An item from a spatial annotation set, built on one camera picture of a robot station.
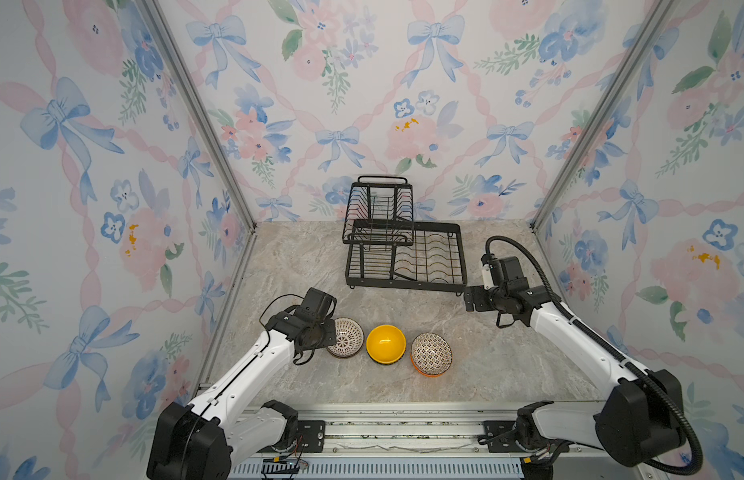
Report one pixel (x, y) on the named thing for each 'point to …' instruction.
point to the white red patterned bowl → (349, 337)
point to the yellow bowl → (386, 344)
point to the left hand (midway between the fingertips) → (328, 332)
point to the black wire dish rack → (387, 248)
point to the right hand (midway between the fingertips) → (480, 292)
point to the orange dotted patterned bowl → (431, 354)
